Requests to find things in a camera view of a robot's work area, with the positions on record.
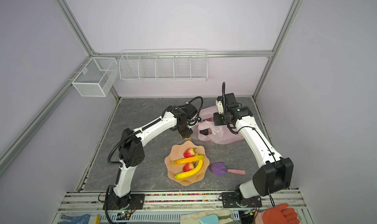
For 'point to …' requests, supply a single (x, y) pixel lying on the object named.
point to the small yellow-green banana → (188, 160)
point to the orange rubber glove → (280, 214)
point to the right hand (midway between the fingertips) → (218, 118)
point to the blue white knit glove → (78, 219)
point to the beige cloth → (224, 215)
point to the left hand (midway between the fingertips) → (185, 132)
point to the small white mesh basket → (95, 78)
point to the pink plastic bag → (218, 134)
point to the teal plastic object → (209, 219)
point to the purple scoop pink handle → (220, 169)
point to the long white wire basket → (163, 65)
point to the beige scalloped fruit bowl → (176, 152)
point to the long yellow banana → (191, 172)
